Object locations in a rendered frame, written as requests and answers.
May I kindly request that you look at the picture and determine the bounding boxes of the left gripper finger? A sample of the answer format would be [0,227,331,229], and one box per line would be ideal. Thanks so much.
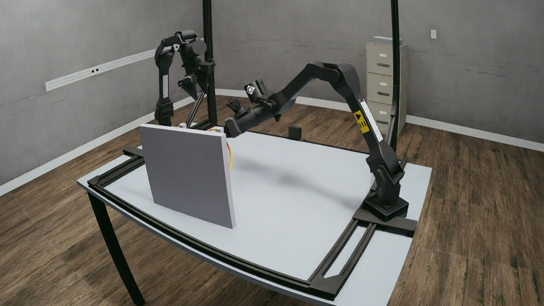
[224,124,232,138]

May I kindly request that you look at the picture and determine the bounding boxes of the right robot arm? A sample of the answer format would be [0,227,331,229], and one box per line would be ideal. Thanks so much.
[154,28,216,127]

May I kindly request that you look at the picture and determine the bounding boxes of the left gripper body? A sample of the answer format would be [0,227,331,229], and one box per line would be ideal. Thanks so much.
[225,108,261,138]

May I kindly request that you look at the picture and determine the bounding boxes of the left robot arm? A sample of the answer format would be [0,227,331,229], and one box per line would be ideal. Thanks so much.
[244,61,405,210]

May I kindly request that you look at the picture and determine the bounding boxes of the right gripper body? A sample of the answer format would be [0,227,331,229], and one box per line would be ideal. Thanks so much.
[178,57,207,87]

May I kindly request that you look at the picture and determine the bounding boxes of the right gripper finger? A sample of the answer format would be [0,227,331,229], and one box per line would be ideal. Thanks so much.
[196,74,210,94]
[181,81,198,101]

